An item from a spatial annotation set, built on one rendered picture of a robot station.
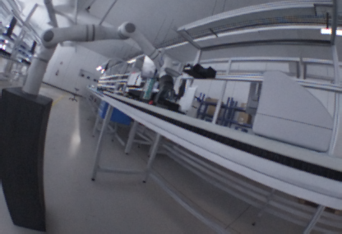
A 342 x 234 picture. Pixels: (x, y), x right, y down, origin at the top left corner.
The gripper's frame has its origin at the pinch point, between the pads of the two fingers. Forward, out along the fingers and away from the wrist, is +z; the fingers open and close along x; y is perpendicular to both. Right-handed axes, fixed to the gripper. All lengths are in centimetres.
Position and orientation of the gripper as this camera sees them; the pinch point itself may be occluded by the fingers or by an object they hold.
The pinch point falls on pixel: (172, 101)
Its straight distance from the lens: 61.0
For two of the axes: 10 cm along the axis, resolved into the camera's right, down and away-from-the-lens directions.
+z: 0.9, 7.3, -6.8
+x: -8.4, -3.1, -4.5
